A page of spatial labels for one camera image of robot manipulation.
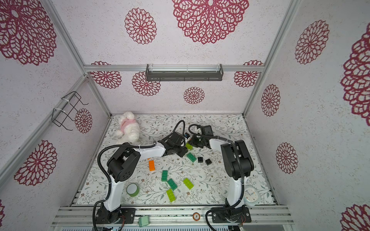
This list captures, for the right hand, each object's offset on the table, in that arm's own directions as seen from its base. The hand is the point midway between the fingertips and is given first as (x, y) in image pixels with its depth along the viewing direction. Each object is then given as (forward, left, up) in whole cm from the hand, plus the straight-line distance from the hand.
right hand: (188, 140), depth 99 cm
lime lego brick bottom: (-35, +9, -3) cm, 36 cm away
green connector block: (-47, +21, -1) cm, 52 cm away
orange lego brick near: (-18, +23, -2) cm, 29 cm away
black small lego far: (-12, -8, -4) cm, 15 cm away
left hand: (-5, +3, -3) cm, 6 cm away
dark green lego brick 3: (-29, +9, -3) cm, 30 cm away
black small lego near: (-14, -13, -3) cm, 19 cm away
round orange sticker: (-44, -5, -5) cm, 44 cm away
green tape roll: (-34, +30, +1) cm, 45 cm away
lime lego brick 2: (-28, 0, -3) cm, 28 cm away
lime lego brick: (-4, 0, -1) cm, 4 cm away
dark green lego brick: (-11, -2, -4) cm, 12 cm away
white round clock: (-34, -35, -3) cm, 49 cm away
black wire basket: (-7, +65, +31) cm, 73 cm away
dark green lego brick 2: (-23, +14, -4) cm, 27 cm away
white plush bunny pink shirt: (+5, +41, +6) cm, 41 cm away
